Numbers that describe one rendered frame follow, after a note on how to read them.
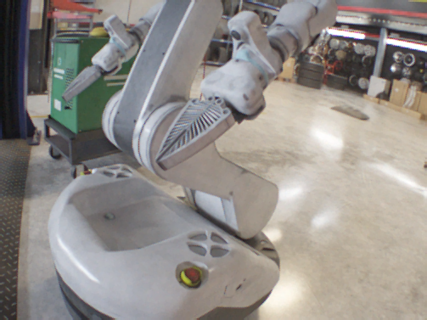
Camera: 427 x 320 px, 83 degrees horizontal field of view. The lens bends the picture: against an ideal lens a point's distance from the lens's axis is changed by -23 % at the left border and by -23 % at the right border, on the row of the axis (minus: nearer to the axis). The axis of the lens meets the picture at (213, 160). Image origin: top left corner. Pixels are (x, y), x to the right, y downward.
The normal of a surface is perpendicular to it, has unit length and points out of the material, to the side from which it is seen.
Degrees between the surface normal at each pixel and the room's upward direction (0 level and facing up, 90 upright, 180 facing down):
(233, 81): 42
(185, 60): 90
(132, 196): 74
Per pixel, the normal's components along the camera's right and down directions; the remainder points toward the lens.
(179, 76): 0.69, 0.36
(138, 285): 0.02, -0.37
